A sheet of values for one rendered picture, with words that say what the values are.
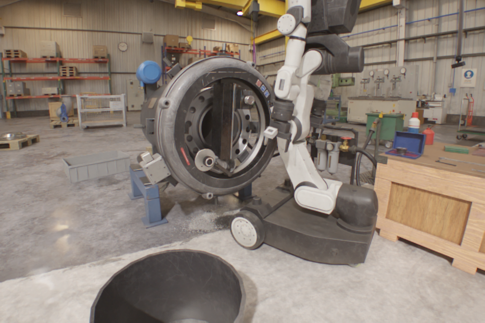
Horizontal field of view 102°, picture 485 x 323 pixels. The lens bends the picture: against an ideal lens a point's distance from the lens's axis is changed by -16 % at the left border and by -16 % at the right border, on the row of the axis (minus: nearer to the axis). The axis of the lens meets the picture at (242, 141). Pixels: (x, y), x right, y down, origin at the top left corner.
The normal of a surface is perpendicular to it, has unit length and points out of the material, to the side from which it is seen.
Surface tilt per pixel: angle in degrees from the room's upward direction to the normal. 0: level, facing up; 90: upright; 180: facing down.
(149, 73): 90
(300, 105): 90
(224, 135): 90
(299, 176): 90
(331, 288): 0
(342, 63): 113
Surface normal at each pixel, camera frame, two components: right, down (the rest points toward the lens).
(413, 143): -0.80, -0.06
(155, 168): 0.59, 0.15
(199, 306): -0.14, 0.13
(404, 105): 0.33, 0.17
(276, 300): 0.00, -0.98
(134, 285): 0.90, 0.03
